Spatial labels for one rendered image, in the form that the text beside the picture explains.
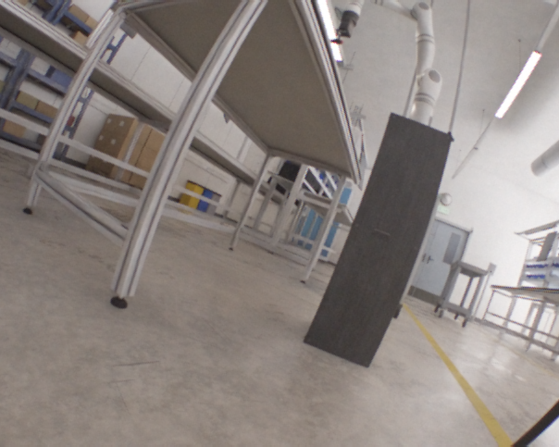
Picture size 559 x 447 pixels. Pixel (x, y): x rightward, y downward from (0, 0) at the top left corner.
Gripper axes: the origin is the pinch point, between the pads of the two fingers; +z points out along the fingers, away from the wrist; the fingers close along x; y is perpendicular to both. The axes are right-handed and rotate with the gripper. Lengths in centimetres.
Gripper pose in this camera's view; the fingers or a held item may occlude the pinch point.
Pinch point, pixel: (335, 43)
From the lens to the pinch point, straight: 139.9
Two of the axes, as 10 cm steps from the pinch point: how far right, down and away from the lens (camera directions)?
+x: 4.0, 0.7, 9.1
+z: -3.3, 9.4, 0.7
